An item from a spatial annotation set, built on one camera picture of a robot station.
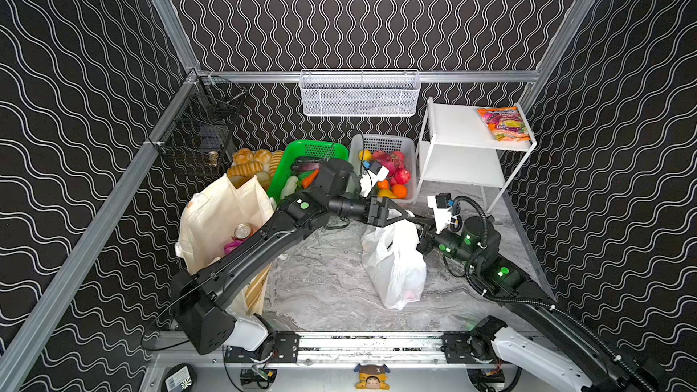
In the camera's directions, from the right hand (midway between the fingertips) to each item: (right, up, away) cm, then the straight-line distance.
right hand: (404, 220), depth 71 cm
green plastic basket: (-35, +25, +46) cm, 63 cm away
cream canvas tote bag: (-54, 0, +5) cm, 54 cm away
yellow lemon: (-7, +22, +45) cm, 51 cm away
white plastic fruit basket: (-4, +28, +46) cm, 54 cm away
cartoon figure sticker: (-9, -39, -2) cm, 40 cm away
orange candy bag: (+32, +27, +9) cm, 43 cm away
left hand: (-2, +2, -9) cm, 10 cm away
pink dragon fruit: (+2, +19, +33) cm, 38 cm away
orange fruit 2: (+4, +7, +30) cm, 31 cm away
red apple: (+6, +13, +32) cm, 35 cm away
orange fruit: (-2, +9, +33) cm, 34 cm away
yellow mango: (-1, +7, +29) cm, 30 cm away
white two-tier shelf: (+17, +20, +9) cm, 28 cm away
